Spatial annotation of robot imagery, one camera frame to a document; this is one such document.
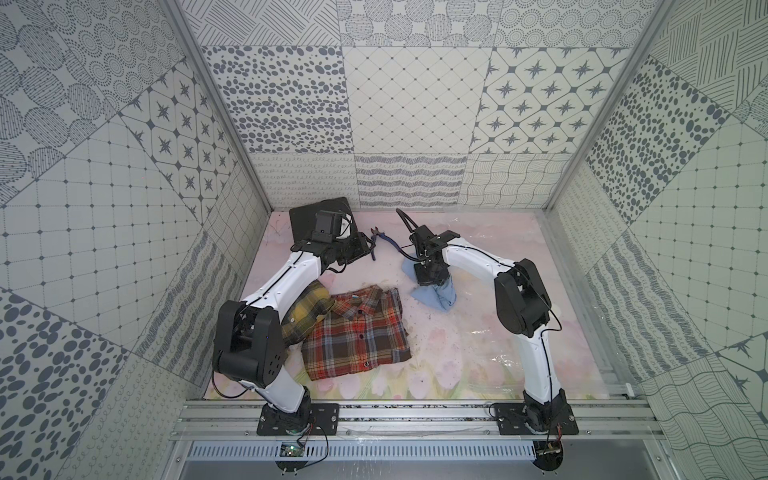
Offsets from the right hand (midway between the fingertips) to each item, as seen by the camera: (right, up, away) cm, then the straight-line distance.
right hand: (429, 283), depth 96 cm
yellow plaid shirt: (-35, -4, -10) cm, 37 cm away
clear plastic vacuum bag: (+7, -13, -6) cm, 16 cm away
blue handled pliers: (-13, +14, +14) cm, 24 cm away
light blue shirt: (+3, -4, -4) cm, 6 cm away
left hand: (-15, +12, -10) cm, 22 cm away
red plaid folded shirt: (-21, -12, -10) cm, 26 cm away
